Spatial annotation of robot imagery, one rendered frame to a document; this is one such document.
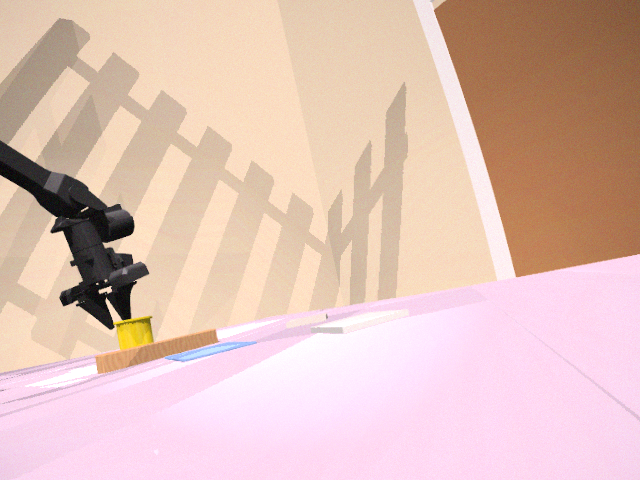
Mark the tan wooden plank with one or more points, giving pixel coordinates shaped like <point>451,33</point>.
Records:
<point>113,361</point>

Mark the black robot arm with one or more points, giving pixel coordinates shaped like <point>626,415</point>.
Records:
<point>66,197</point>

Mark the yellow cup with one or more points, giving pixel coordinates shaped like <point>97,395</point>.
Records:
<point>134,332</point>

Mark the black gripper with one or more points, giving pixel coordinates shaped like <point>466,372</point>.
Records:
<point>94,267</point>

